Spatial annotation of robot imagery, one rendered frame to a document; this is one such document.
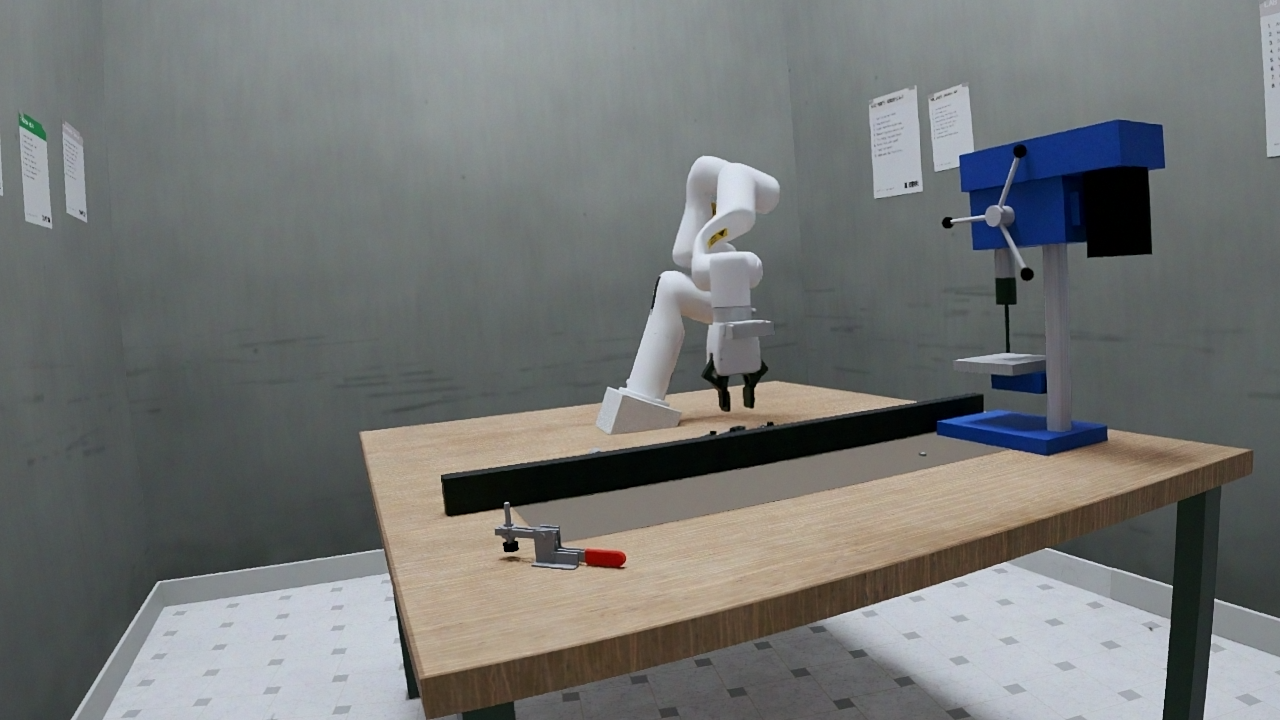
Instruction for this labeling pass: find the grey toggle clamp with red handle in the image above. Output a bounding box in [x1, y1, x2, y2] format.
[494, 502, 626, 570]

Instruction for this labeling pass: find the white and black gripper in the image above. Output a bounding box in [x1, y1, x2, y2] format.
[701, 322, 768, 413]

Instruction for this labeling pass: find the blue drill press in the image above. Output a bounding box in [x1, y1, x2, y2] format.
[937, 119, 1165, 456]

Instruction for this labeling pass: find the long black flat bar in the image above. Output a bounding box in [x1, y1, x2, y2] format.
[442, 393, 984, 516]

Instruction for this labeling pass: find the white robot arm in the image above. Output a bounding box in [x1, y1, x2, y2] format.
[620, 156, 780, 407]

